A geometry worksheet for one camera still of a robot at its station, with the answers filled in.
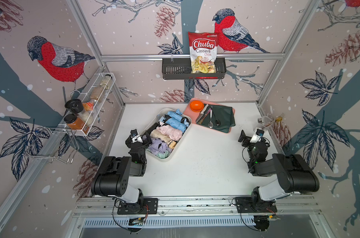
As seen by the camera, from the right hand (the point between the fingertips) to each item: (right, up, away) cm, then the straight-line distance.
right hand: (249, 130), depth 90 cm
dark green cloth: (-14, +7, +20) cm, 25 cm away
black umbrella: (-62, +1, +8) cm, 62 cm away
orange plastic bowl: (-31, +17, +23) cm, 42 cm away
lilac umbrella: (-56, -9, -7) cm, 57 cm away
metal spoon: (-21, +3, +17) cm, 27 cm away
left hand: (-68, +1, -1) cm, 68 cm away
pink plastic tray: (-35, +9, +20) cm, 41 cm away
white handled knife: (-26, +12, +24) cm, 37 cm away
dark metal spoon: (-16, +5, +17) cm, 24 cm away
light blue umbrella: (-46, +9, +8) cm, 48 cm away
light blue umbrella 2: (-47, +5, +5) cm, 48 cm away
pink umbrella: (-47, -2, 0) cm, 47 cm away
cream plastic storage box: (-59, -2, +2) cm, 59 cm away
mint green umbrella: (-54, -14, -5) cm, 56 cm away
